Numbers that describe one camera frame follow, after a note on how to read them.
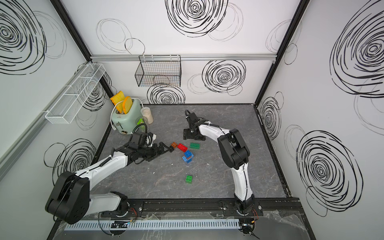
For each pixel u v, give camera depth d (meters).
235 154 0.54
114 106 0.93
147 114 1.02
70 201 0.41
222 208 0.74
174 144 0.96
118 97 0.96
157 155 0.76
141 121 1.02
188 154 0.83
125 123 0.92
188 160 0.87
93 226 0.69
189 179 0.80
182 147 0.96
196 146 0.96
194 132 0.74
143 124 0.74
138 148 0.68
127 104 0.92
